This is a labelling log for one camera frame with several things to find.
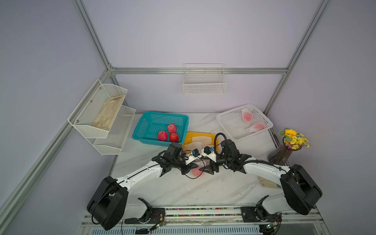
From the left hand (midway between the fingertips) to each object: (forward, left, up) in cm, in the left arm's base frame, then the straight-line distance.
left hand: (194, 165), depth 82 cm
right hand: (+1, -5, 0) cm, 5 cm away
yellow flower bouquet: (+7, -52, +15) cm, 54 cm away
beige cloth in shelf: (+22, +48, +21) cm, 57 cm away
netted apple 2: (-3, -1, -1) cm, 4 cm away
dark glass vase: (+6, -50, +2) cm, 51 cm away
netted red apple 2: (+22, +14, -4) cm, 27 cm away
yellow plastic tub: (+24, +4, -5) cm, 25 cm away
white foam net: (+13, -2, 0) cm, 14 cm away
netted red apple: (+24, +22, -4) cm, 33 cm away
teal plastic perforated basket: (+38, +35, -7) cm, 52 cm away
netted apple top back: (+42, -40, -2) cm, 58 cm away
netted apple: (+30, +16, -4) cm, 35 cm away
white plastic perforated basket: (+41, -39, -8) cm, 57 cm away
